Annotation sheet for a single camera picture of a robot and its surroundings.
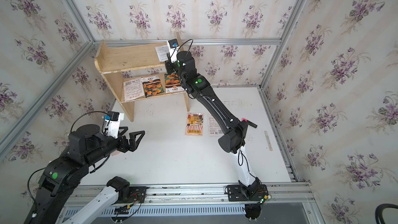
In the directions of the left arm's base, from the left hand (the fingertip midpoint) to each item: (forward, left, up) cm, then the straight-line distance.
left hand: (138, 131), depth 61 cm
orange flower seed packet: (+38, -9, -9) cm, 40 cm away
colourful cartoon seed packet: (+24, -23, -31) cm, 45 cm away
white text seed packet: (+32, +14, -9) cm, 36 cm away
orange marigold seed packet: (+36, +3, -9) cm, 37 cm away
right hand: (+33, -11, +15) cm, 38 cm away
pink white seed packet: (+18, -35, -29) cm, 49 cm away
